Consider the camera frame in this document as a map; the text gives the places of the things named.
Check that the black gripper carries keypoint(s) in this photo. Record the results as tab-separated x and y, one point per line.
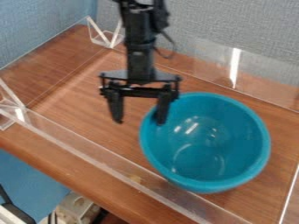
139	81

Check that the blue plastic bowl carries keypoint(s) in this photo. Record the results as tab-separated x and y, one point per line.
212	146

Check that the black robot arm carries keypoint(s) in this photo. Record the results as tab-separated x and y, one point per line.
144	20

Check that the clear acrylic front barrier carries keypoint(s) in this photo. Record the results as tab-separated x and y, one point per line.
120	185

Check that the clear acrylic barrier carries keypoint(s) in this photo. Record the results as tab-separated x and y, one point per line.
120	185
246	72

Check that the clear acrylic back barrier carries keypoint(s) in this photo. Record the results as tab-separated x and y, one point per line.
246	72

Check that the white device below table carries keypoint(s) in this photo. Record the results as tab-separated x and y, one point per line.
75	210

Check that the clear acrylic corner bracket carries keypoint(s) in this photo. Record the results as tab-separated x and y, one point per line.
104	38

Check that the clear acrylic left bracket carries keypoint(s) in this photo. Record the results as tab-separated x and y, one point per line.
12	109

